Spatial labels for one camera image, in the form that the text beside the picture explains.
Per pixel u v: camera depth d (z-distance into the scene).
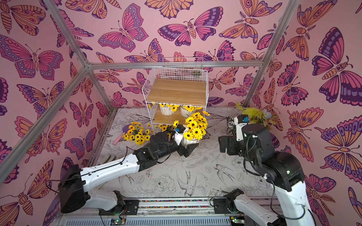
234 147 0.49
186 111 0.78
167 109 0.79
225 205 0.73
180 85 0.78
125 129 1.05
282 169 0.33
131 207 0.73
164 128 0.92
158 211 0.73
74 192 0.39
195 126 0.60
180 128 0.58
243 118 0.48
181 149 0.62
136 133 0.88
